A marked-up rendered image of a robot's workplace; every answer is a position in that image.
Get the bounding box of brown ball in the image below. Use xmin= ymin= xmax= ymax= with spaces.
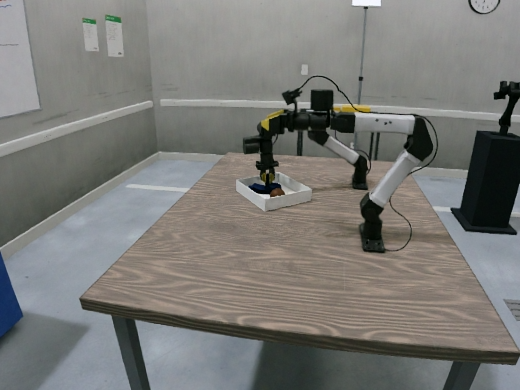
xmin=270 ymin=188 xmax=286 ymax=198

